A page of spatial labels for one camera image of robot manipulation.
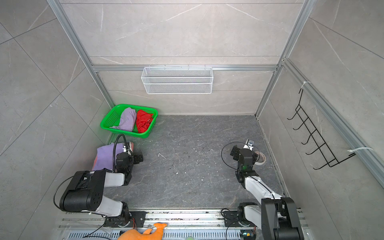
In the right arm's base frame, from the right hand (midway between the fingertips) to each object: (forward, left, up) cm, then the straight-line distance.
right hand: (243, 146), depth 88 cm
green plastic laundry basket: (+31, +92, -4) cm, 97 cm away
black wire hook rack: (-21, -25, +22) cm, 39 cm away
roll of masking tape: (-4, -13, -10) cm, 18 cm away
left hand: (+3, +70, -3) cm, 70 cm away
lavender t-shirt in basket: (+29, +79, -5) cm, 85 cm away
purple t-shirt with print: (-3, +85, -4) cm, 85 cm away
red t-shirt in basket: (+23, +66, -1) cm, 70 cm away
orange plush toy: (-42, +57, -4) cm, 71 cm away
